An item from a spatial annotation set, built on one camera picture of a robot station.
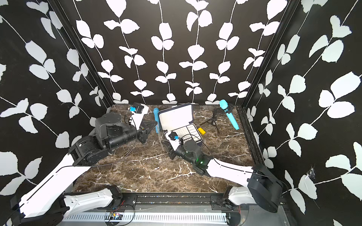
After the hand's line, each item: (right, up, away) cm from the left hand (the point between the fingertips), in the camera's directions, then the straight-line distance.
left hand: (156, 121), depth 58 cm
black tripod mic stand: (+32, 0, +43) cm, 54 cm away
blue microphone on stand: (+36, +10, +29) cm, 47 cm away
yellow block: (+24, -8, +47) cm, 53 cm away
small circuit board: (-24, -49, +13) cm, 56 cm away
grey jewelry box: (+8, 0, +38) cm, 39 cm away
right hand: (0, -10, +14) cm, 17 cm away
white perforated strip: (-7, -49, +13) cm, 51 cm away
